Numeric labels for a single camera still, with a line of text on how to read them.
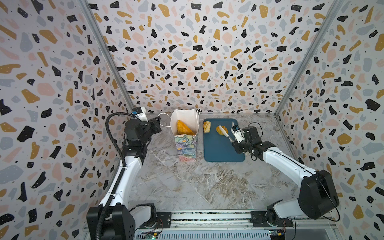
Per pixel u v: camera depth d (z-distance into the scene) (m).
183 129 0.92
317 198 0.42
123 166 0.49
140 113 0.66
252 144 0.67
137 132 0.56
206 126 1.04
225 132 0.88
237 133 0.79
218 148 1.02
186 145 0.82
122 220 0.38
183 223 0.73
